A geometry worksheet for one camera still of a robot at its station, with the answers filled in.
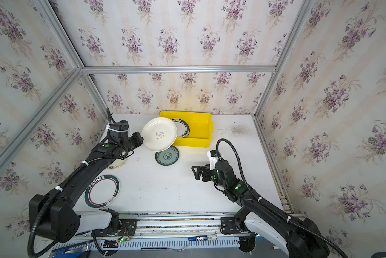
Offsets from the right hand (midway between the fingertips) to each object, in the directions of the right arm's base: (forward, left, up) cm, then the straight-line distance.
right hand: (196, 168), depth 78 cm
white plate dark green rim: (+34, +8, -9) cm, 36 cm away
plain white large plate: (+17, +20, +7) cm, 27 cm away
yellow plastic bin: (+42, -4, -13) cm, 44 cm away
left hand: (+15, +28, +8) cm, 33 cm away
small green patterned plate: (+15, +17, -13) cm, 26 cm away
